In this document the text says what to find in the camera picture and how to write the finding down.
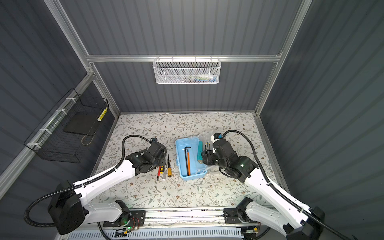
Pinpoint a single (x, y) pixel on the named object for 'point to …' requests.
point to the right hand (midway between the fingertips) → (207, 155)
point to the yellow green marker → (102, 114)
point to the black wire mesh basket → (68, 132)
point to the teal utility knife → (200, 150)
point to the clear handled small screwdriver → (164, 176)
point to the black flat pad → (83, 123)
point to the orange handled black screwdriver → (169, 169)
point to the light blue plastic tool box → (186, 153)
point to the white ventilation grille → (226, 234)
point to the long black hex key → (185, 157)
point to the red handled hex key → (158, 172)
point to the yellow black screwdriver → (162, 169)
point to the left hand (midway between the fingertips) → (162, 157)
